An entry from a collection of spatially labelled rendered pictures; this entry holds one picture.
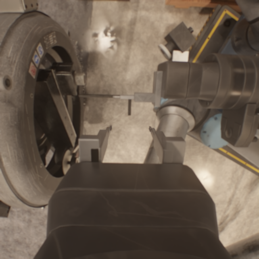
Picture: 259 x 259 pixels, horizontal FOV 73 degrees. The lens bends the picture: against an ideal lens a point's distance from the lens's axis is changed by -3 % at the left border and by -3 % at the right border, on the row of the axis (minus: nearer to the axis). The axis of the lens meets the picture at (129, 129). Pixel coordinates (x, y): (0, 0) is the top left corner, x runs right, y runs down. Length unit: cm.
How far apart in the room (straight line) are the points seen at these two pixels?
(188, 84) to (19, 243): 231
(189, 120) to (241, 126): 42
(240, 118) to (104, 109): 119
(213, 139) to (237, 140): 50
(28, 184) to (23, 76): 29
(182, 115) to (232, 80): 44
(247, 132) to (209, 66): 11
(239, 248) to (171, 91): 33
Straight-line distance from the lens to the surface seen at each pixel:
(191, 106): 71
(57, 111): 69
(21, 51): 56
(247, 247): 43
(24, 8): 66
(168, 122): 65
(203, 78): 24
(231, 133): 30
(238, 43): 105
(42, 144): 92
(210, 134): 77
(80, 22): 144
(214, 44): 115
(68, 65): 70
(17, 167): 54
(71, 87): 69
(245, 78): 26
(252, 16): 91
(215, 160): 169
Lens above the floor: 136
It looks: 73 degrees down
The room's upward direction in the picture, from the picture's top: 179 degrees clockwise
